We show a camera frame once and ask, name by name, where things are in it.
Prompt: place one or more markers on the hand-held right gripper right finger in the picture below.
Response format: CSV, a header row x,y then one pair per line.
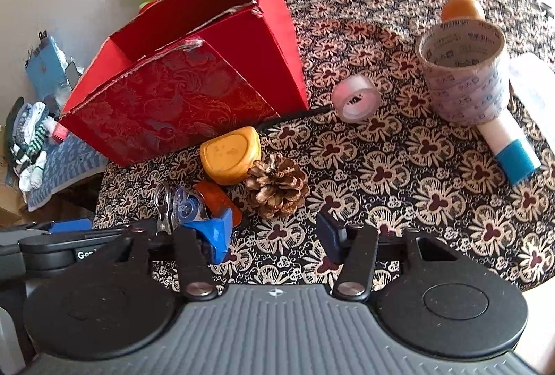
x,y
328,238

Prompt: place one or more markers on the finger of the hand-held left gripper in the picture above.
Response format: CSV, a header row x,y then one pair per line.
x,y
69,226

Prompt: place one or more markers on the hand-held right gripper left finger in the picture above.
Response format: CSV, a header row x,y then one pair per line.
x,y
219,234

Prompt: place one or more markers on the amber orange plastic piece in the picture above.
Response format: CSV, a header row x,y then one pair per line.
x,y
217,197

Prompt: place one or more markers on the metal key bunch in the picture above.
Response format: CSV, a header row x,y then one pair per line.
x,y
167,206

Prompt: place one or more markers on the brown pine cone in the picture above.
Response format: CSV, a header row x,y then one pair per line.
x,y
275,186

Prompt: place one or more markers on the yellow plastic case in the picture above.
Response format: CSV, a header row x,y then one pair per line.
x,y
230,154

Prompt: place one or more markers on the red patterned cardboard box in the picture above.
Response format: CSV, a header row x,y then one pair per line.
x,y
173,97

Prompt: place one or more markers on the small clear tape roll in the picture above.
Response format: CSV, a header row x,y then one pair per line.
x,y
370,91

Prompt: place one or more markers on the floral tablecloth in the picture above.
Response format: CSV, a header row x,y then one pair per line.
x,y
390,184

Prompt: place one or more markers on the red packet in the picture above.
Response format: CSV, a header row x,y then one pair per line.
x,y
58,134

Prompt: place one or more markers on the striped white green cloth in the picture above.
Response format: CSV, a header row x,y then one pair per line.
x,y
32,141

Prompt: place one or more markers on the small black framed device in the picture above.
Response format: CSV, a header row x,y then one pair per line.
x,y
71,76

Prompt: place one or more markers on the light blue box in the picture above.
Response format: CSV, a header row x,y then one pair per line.
x,y
43,67

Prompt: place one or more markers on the large printed tape roll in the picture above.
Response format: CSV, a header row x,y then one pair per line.
x,y
468,93

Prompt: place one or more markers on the white tube with blue label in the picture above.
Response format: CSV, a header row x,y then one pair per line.
x,y
505,141

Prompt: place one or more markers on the clear plastic wrapper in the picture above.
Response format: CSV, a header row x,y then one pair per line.
x,y
533,80

